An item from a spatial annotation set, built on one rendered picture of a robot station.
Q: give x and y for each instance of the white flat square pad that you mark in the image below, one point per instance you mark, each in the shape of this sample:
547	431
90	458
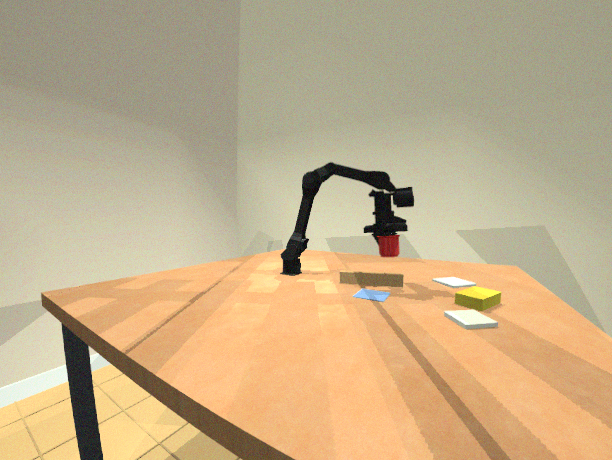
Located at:
454	282

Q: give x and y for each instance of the red plastic cup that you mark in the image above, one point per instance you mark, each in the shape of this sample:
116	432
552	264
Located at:
388	246

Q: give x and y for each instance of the tan wooden beam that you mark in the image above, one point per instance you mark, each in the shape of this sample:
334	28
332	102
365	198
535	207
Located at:
394	279

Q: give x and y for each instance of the white flat slab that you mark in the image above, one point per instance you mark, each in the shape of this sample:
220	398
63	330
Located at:
470	319

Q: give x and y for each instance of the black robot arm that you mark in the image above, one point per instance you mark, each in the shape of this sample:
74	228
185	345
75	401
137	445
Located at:
311	182

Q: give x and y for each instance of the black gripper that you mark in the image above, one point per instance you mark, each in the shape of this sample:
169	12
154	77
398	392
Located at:
383	225

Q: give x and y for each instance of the yellow flat rectangular block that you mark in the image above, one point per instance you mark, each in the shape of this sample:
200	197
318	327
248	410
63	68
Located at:
478	298

